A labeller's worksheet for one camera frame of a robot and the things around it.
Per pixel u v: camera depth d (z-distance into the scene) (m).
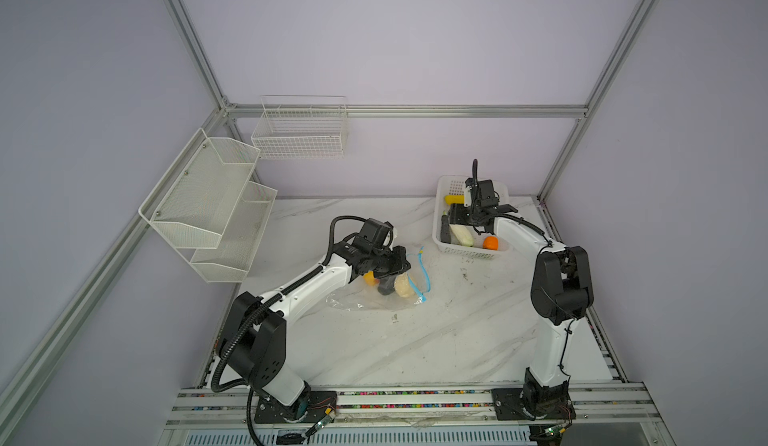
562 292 0.53
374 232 0.65
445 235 1.05
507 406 0.73
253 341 0.43
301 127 0.96
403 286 0.87
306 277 0.51
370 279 0.65
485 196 0.78
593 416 0.73
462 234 1.04
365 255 0.63
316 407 0.73
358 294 0.93
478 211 0.78
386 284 0.88
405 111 0.93
